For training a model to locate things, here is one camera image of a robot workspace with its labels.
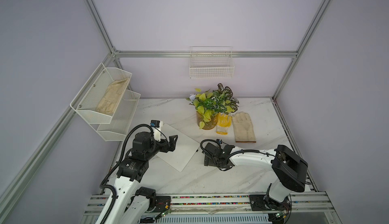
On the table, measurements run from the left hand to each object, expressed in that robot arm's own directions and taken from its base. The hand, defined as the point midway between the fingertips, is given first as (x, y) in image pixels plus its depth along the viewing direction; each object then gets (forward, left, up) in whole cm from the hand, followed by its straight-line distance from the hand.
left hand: (168, 137), depth 74 cm
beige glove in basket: (+15, +32, +9) cm, 36 cm away
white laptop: (+4, -7, -19) cm, 20 cm away
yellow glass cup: (+24, -33, -20) cm, 45 cm away
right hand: (-5, -24, -21) cm, 32 cm away
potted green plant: (+19, -21, +4) cm, 28 cm away
